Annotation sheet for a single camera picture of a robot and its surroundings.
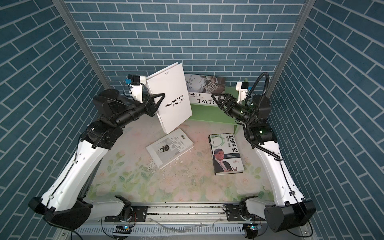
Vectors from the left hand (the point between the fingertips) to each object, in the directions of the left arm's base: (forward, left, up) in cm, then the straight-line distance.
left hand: (163, 94), depth 58 cm
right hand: (+1, -20, -3) cm, 20 cm away
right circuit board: (-39, -40, -50) cm, 75 cm away
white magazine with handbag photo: (+2, +5, -46) cm, 46 cm away
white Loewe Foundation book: (+18, -17, -19) cm, 31 cm away
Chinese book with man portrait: (-6, -32, -45) cm, 55 cm away
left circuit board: (-39, +23, -53) cm, 69 cm away
